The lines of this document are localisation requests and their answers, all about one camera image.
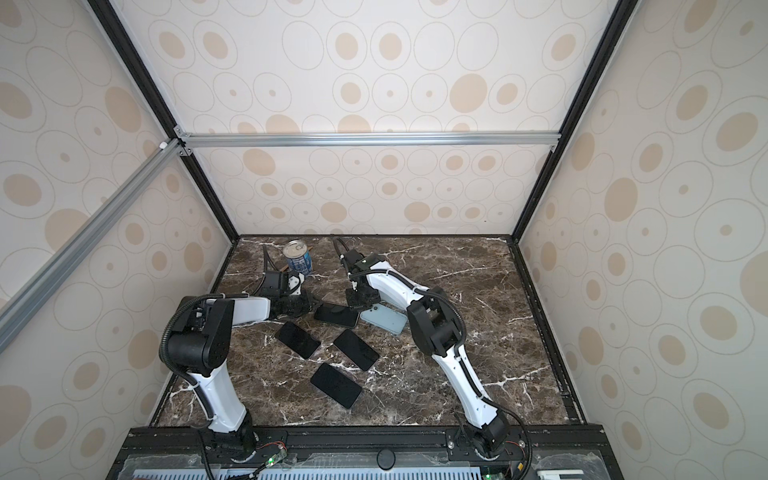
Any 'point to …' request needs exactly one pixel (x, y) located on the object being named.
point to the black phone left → (297, 340)
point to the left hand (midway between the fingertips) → (328, 296)
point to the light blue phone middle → (385, 318)
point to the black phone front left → (336, 385)
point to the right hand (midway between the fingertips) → (358, 310)
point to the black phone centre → (358, 350)
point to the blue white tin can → (299, 259)
